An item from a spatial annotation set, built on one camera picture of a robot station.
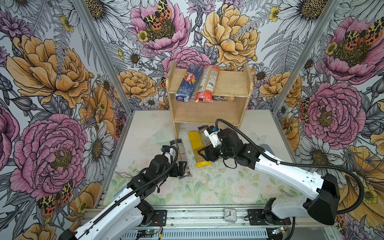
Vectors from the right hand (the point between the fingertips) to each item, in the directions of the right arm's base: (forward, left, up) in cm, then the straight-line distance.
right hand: (204, 155), depth 73 cm
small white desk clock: (-22, -12, -20) cm, 32 cm away
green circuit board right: (-29, -34, -22) cm, 49 cm away
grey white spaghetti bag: (+11, +13, -18) cm, 25 cm away
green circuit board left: (-28, +27, -21) cm, 44 cm away
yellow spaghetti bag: (+17, +3, -16) cm, 24 cm away
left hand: (-1, +13, -9) cm, 16 cm away
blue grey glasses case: (+15, -42, -20) cm, 49 cm away
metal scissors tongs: (+1, +48, -20) cm, 52 cm away
